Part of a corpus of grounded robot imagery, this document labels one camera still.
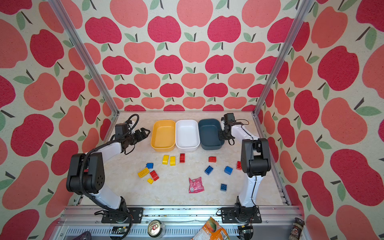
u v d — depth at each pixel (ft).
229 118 2.68
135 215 2.46
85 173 1.53
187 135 3.55
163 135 3.44
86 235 2.17
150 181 2.81
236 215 2.40
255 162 1.75
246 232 2.40
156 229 2.02
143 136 2.83
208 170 2.90
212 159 3.06
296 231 2.21
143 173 2.88
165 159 3.06
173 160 3.06
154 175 2.83
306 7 2.27
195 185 2.69
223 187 2.69
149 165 3.03
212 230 2.26
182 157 3.11
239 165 3.03
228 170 2.89
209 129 3.69
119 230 2.35
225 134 2.83
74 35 2.58
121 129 2.45
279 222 2.46
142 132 2.85
